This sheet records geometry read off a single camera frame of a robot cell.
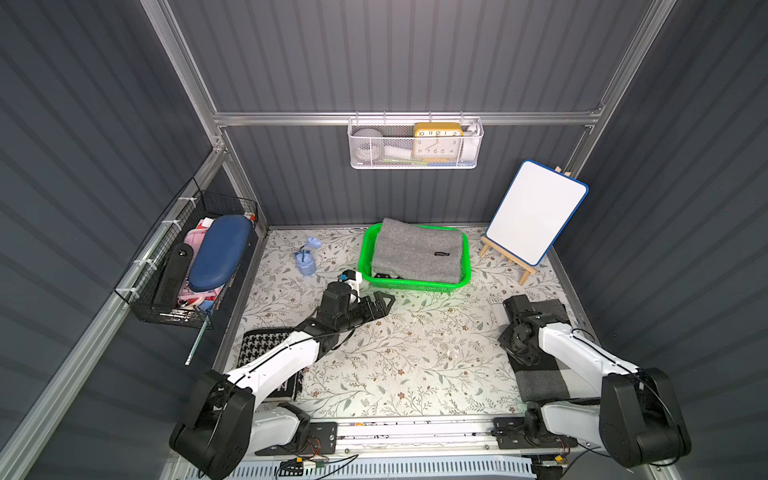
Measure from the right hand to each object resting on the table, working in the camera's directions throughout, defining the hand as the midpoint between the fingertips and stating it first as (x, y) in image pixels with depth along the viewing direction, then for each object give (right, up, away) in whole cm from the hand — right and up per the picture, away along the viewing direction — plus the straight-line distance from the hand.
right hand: (514, 347), depth 87 cm
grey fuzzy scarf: (-27, +28, +12) cm, 41 cm away
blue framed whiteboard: (+6, +41, -1) cm, 41 cm away
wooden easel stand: (+10, +23, +11) cm, 27 cm away
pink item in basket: (-81, +19, -22) cm, 86 cm away
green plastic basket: (-45, +24, +10) cm, 52 cm away
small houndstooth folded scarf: (-76, +2, -2) cm, 76 cm away
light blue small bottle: (-66, +25, +14) cm, 72 cm away
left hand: (-38, +14, -5) cm, 41 cm away
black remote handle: (-83, +23, -24) cm, 90 cm away
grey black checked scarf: (+6, -7, -6) cm, 11 cm away
